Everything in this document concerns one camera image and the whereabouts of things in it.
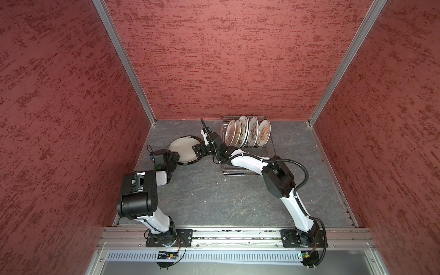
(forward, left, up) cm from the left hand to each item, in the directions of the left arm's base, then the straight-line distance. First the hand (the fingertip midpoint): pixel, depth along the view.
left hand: (178, 155), depth 97 cm
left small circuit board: (-47, -1, -7) cm, 47 cm away
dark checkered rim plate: (+15, +4, -2) cm, 16 cm away
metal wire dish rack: (-12, -30, +6) cm, 33 cm away
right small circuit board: (-46, -62, -6) cm, 78 cm away
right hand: (+3, -13, +5) cm, 14 cm away
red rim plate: (+9, -34, +8) cm, 36 cm away
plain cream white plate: (+8, -1, -2) cm, 8 cm away
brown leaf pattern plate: (+14, -51, +5) cm, 53 cm away
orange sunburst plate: (+16, -30, +2) cm, 34 cm away
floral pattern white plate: (+17, -45, +2) cm, 49 cm away
